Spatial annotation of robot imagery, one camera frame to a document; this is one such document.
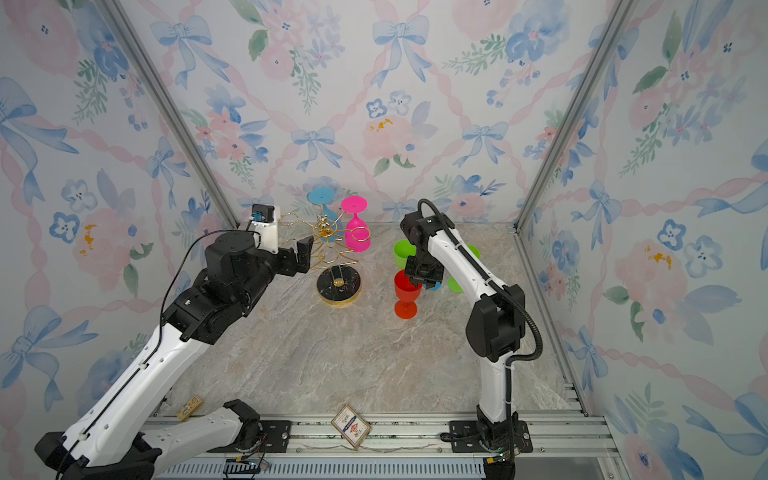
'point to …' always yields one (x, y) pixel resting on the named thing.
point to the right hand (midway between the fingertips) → (417, 282)
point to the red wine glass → (407, 293)
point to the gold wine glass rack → (338, 284)
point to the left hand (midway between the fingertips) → (292, 232)
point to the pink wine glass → (357, 231)
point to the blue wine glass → (437, 287)
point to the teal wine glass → (323, 196)
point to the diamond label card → (350, 425)
